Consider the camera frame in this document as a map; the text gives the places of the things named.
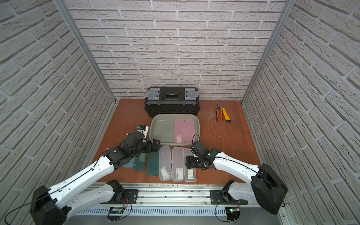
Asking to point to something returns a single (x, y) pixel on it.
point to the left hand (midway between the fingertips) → (156, 139)
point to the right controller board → (232, 213)
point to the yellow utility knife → (227, 118)
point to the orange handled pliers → (219, 107)
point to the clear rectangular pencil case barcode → (190, 175)
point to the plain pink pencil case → (189, 130)
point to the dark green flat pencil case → (153, 163)
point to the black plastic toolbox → (172, 101)
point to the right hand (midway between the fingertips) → (192, 164)
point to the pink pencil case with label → (179, 131)
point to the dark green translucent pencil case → (140, 162)
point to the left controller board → (115, 213)
